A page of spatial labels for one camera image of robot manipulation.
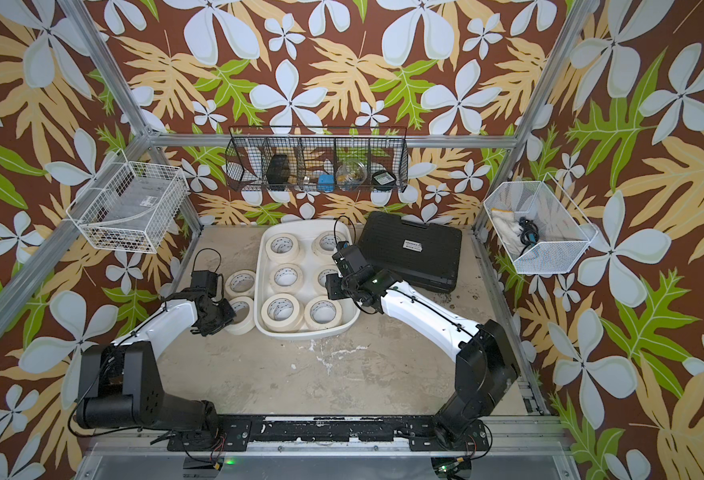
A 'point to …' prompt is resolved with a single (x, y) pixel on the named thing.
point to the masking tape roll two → (282, 248)
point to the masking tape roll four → (325, 243)
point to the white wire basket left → (130, 206)
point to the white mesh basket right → (540, 226)
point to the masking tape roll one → (240, 283)
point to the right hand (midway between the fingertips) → (330, 282)
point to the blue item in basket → (326, 183)
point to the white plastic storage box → (280, 315)
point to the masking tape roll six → (322, 312)
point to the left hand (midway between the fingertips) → (230, 315)
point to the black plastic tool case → (415, 254)
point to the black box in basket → (278, 169)
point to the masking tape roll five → (285, 277)
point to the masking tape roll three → (244, 310)
